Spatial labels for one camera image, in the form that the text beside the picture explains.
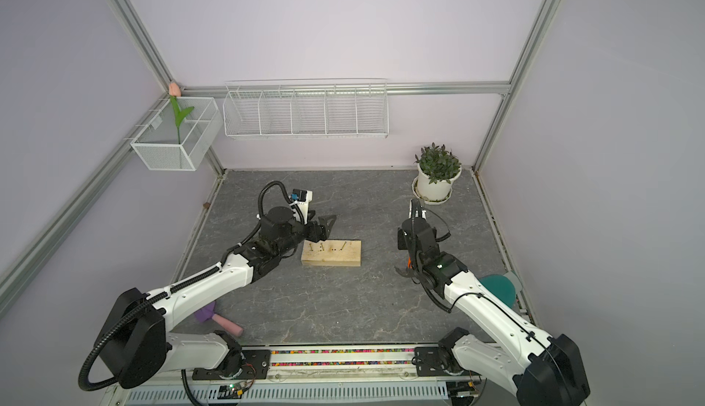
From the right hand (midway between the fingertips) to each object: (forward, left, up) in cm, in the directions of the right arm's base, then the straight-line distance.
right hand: (412, 220), depth 80 cm
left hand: (+2, +26, +1) cm, 26 cm away
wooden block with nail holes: (-2, +25, -16) cm, 30 cm away
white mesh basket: (+17, +75, +15) cm, 78 cm away
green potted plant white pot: (+24, -12, -4) cm, 27 cm away
